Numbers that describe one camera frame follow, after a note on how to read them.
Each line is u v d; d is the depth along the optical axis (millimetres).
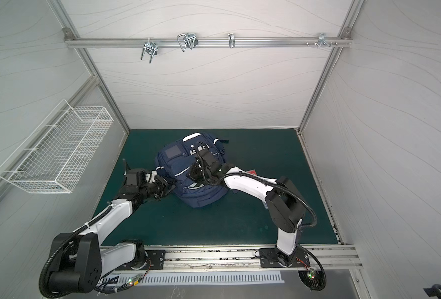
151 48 789
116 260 555
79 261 408
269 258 715
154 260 735
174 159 956
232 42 781
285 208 465
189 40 764
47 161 653
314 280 721
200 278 703
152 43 778
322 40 764
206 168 650
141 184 689
